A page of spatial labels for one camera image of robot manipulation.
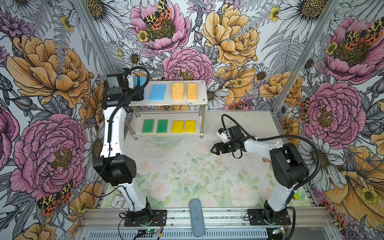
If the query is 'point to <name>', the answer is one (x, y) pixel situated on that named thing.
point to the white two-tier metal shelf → (170, 108)
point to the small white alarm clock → (117, 202)
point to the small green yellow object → (297, 196)
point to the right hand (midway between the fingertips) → (217, 153)
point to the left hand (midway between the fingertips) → (137, 94)
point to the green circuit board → (152, 230)
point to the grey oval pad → (198, 226)
